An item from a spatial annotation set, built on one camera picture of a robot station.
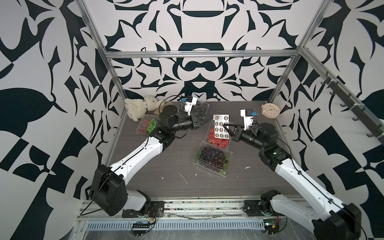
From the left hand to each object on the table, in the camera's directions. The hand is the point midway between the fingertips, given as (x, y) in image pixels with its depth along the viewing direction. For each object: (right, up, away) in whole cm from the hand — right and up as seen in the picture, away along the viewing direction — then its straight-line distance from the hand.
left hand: (212, 114), depth 65 cm
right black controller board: (+28, -52, +6) cm, 60 cm away
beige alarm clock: (+49, +4, +46) cm, 68 cm away
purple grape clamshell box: (+4, -25, +18) cm, 31 cm away
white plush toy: (-47, +5, +40) cm, 62 cm away
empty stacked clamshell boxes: (-3, +5, +41) cm, 41 cm away
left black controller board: (-33, -53, +3) cm, 63 cm away
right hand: (+6, -4, +5) cm, 9 cm away
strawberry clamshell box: (+7, -17, +26) cm, 32 cm away
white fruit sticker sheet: (+5, -8, +7) cm, 12 cm away
